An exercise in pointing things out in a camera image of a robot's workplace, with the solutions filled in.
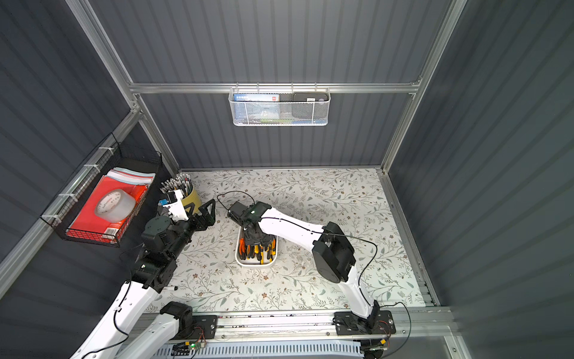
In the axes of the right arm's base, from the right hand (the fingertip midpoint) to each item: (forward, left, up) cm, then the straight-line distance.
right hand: (255, 243), depth 84 cm
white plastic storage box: (-4, +1, -7) cm, 9 cm away
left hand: (+3, +14, +21) cm, 25 cm away
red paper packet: (-3, +50, +19) cm, 54 cm away
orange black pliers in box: (-1, +6, -4) cm, 7 cm away
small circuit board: (-32, +21, -11) cm, 40 cm away
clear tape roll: (+1, +41, +22) cm, 47 cm away
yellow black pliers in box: (-1, 0, -4) cm, 4 cm away
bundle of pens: (+22, +32, +10) cm, 40 cm away
